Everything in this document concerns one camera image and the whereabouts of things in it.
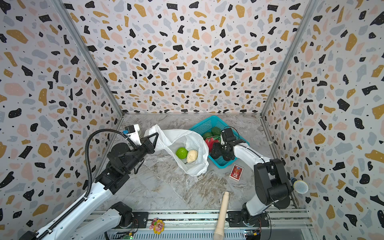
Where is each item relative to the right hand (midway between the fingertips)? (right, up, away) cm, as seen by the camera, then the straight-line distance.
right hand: (215, 147), depth 92 cm
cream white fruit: (-14, -5, 0) cm, 15 cm away
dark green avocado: (+2, +10, +12) cm, 16 cm away
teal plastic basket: (-4, +13, +16) cm, 21 cm away
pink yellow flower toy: (-29, -34, -22) cm, 50 cm away
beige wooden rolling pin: (0, -35, -24) cm, 43 cm away
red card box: (+13, -15, -2) cm, 20 cm away
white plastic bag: (-23, +6, -16) cm, 29 cm away
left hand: (-28, +10, -25) cm, 39 cm away
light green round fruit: (-21, -3, +1) cm, 21 cm away
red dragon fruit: (-3, +3, +1) cm, 5 cm away
